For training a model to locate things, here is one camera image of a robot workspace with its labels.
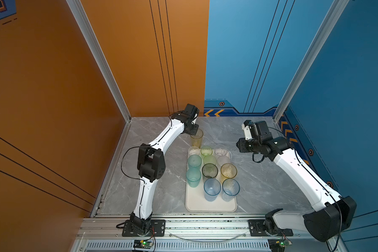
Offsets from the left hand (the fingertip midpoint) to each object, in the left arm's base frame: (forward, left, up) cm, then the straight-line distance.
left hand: (192, 128), depth 96 cm
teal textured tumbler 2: (-26, -1, -12) cm, 29 cm away
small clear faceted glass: (-10, -1, -9) cm, 14 cm away
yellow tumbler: (-24, -21, -8) cm, 33 cm away
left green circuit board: (-57, +21, -16) cm, 63 cm away
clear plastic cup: (-17, -19, -9) cm, 27 cm away
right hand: (-17, -24, +8) cm, 30 cm away
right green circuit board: (-56, -40, -15) cm, 70 cm away
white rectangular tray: (-39, -2, -14) cm, 41 cm away
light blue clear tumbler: (-36, -19, -4) cm, 41 cm away
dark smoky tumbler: (-26, -10, -4) cm, 28 cm away
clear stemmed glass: (-9, -18, -12) cm, 23 cm away
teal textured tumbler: (-18, -2, -9) cm, 20 cm away
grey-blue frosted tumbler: (-34, -11, -7) cm, 37 cm away
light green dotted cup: (-17, -11, -8) cm, 22 cm away
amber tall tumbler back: (-9, -3, 0) cm, 9 cm away
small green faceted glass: (-10, -9, -10) cm, 17 cm away
